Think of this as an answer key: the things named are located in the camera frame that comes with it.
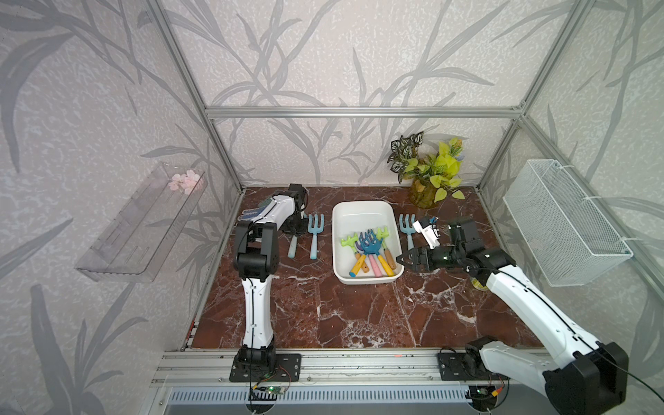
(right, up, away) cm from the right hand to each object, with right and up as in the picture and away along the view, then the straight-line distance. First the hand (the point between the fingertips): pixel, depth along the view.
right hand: (404, 256), depth 76 cm
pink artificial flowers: (-66, +22, +1) cm, 70 cm away
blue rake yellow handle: (-13, -1, +23) cm, 26 cm away
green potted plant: (+14, +25, +18) cm, 33 cm away
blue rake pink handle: (-8, 0, +23) cm, 24 cm away
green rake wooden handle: (-16, +1, +25) cm, 30 cm away
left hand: (-38, +5, +26) cm, 46 cm away
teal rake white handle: (-38, 0, +21) cm, 43 cm away
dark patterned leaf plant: (+6, +38, +28) cm, 48 cm away
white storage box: (-16, +10, +32) cm, 38 cm away
